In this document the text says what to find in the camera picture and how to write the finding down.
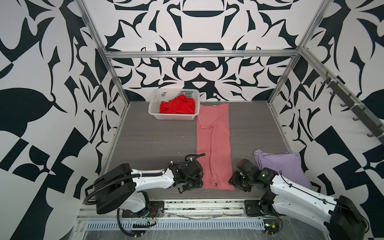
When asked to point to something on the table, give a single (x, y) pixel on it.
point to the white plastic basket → (160, 95)
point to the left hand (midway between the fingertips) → (204, 183)
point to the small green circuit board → (271, 225)
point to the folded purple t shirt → (288, 166)
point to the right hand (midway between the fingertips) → (229, 183)
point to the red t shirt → (181, 105)
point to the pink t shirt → (213, 146)
